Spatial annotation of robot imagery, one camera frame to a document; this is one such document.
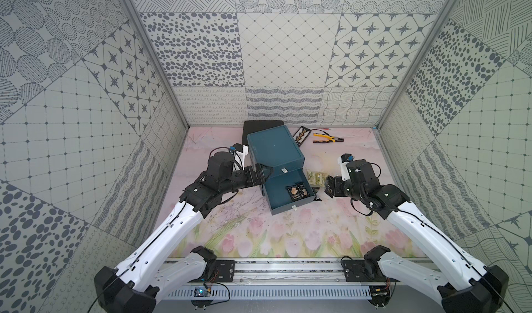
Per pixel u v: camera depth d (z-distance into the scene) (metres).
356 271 0.74
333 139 1.15
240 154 0.66
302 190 0.84
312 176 0.98
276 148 0.83
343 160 0.69
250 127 1.17
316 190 0.92
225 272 0.73
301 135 1.15
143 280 0.39
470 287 0.38
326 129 1.22
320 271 0.76
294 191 0.85
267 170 0.69
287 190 0.86
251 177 0.61
